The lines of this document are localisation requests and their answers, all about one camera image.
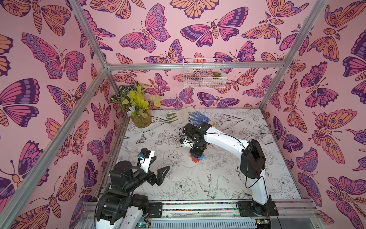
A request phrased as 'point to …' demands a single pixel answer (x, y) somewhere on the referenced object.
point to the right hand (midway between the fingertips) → (197, 152)
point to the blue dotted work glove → (198, 118)
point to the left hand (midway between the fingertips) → (162, 161)
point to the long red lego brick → (196, 161)
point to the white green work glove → (167, 119)
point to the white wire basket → (201, 78)
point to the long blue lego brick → (201, 158)
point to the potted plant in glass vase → (137, 102)
